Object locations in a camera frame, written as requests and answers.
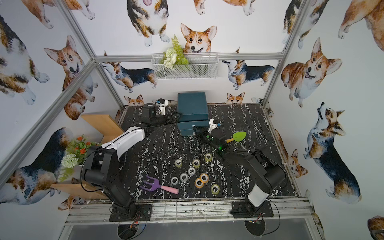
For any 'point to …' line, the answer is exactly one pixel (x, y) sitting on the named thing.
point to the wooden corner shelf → (106, 127)
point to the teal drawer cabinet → (192, 111)
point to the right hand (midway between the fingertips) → (195, 123)
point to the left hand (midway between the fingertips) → (176, 111)
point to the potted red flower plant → (75, 155)
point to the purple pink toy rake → (156, 185)
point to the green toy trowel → (237, 136)
